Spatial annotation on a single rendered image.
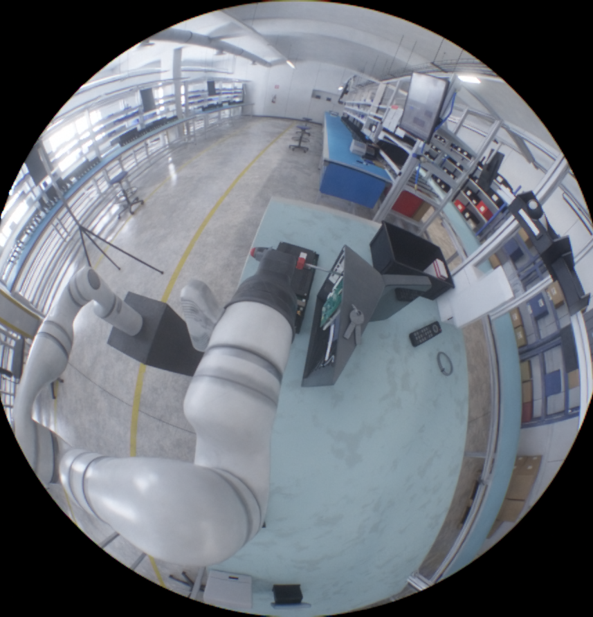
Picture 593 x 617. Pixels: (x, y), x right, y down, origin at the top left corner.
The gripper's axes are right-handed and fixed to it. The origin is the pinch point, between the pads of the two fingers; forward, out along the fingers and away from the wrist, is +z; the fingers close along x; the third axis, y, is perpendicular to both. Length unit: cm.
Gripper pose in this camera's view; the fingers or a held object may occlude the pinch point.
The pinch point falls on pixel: (270, 253)
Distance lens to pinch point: 33.7
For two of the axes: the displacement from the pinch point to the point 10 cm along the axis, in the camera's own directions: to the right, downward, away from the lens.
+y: 9.7, 2.4, 0.7
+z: 1.1, -6.4, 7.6
